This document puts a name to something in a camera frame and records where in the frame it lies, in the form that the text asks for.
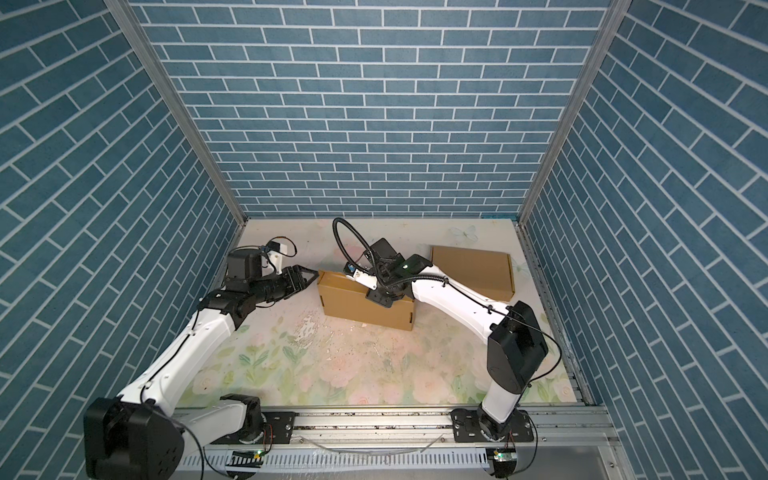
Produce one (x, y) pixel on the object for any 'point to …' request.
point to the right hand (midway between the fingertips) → (374, 283)
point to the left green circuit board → (246, 459)
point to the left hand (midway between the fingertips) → (314, 276)
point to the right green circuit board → (504, 456)
